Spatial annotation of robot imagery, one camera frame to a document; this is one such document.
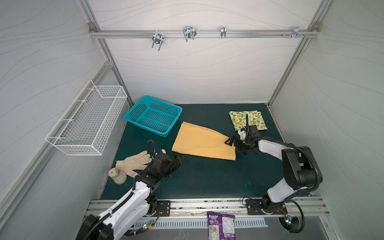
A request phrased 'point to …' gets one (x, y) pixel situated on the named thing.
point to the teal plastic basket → (154, 116)
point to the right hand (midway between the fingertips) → (232, 142)
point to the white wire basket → (87, 127)
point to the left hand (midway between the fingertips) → (182, 158)
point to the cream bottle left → (119, 177)
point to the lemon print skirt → (255, 118)
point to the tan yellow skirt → (194, 139)
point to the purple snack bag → (221, 227)
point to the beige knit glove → (136, 162)
